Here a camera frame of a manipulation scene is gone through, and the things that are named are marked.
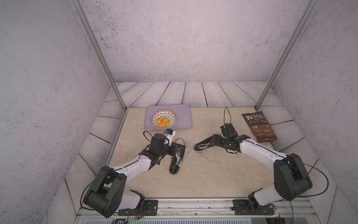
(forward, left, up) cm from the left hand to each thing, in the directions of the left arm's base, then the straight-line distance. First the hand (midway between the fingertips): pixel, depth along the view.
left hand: (182, 146), depth 85 cm
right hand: (+5, -23, -2) cm, 23 cm away
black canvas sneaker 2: (+5, -14, -7) cm, 17 cm away
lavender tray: (+38, -2, -10) cm, 39 cm away
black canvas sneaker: (-6, +3, -7) cm, 10 cm away
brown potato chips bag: (+24, -58, -8) cm, 64 cm away
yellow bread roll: (+25, +14, -8) cm, 30 cm away
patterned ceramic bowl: (+35, +10, -9) cm, 37 cm away
